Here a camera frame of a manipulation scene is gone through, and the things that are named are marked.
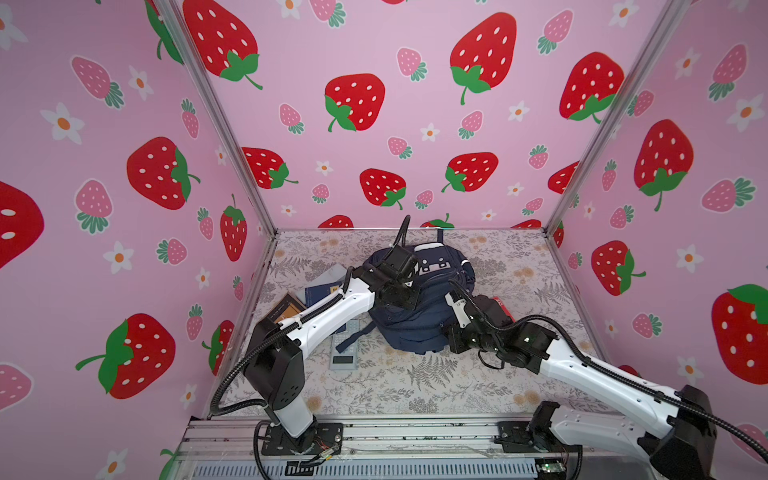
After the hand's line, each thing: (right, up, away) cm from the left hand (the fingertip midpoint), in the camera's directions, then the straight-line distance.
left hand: (417, 297), depth 83 cm
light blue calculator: (-20, -19, +3) cm, 28 cm away
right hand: (+5, -8, -6) cm, 11 cm away
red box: (+31, -5, +17) cm, 36 cm away
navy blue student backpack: (+2, -9, -3) cm, 9 cm away
